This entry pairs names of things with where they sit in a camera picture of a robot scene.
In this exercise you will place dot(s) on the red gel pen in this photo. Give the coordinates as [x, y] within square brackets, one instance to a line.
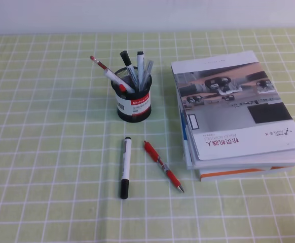
[156, 158]

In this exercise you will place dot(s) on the red and black marker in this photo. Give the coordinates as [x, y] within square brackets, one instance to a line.
[122, 89]

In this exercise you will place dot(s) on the black mesh pen holder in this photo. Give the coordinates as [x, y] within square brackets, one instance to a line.
[132, 107]

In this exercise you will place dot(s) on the white pen with red end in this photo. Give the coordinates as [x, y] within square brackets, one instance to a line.
[112, 76]

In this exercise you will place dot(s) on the black capped marker in holder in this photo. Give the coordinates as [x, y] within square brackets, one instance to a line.
[126, 59]

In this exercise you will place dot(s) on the grey capped marker in holder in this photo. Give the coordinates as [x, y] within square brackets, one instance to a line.
[140, 68]

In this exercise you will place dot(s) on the white marker black cap on table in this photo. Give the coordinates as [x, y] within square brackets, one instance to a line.
[126, 168]

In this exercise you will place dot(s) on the bottom book with orange stripe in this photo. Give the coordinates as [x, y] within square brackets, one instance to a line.
[211, 175]

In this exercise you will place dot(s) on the top robot brochure booklet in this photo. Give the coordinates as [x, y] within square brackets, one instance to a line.
[234, 65]

